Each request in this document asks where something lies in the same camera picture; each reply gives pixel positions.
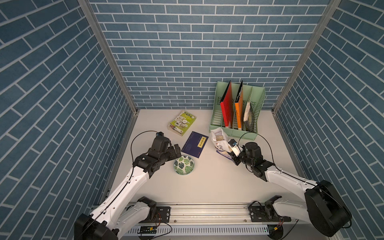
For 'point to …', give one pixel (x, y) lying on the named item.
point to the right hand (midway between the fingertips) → (231, 148)
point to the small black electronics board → (148, 229)
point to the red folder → (227, 106)
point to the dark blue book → (194, 144)
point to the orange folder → (239, 107)
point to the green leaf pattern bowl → (184, 165)
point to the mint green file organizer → (253, 102)
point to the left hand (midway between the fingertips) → (177, 150)
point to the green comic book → (181, 123)
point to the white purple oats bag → (220, 141)
